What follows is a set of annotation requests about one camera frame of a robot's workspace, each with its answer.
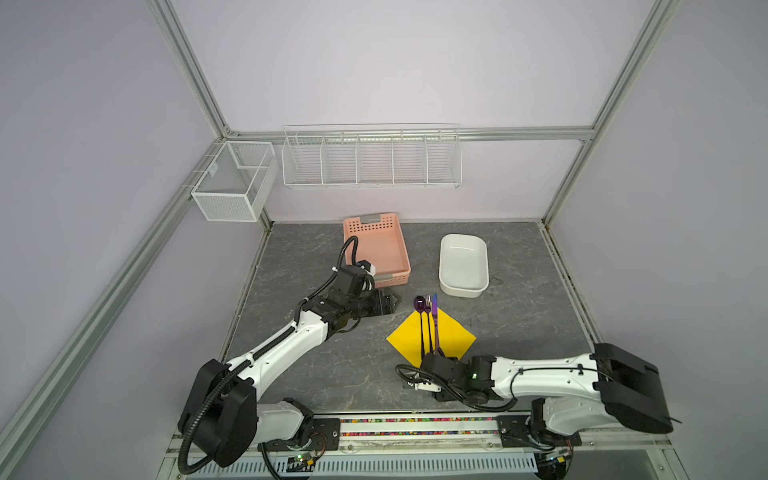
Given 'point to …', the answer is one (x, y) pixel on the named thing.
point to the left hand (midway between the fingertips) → (390, 304)
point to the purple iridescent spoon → (420, 305)
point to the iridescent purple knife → (435, 321)
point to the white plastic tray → (463, 266)
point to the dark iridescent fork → (428, 307)
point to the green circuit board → (300, 463)
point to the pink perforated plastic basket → (381, 244)
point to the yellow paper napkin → (407, 338)
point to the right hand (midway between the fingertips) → (435, 371)
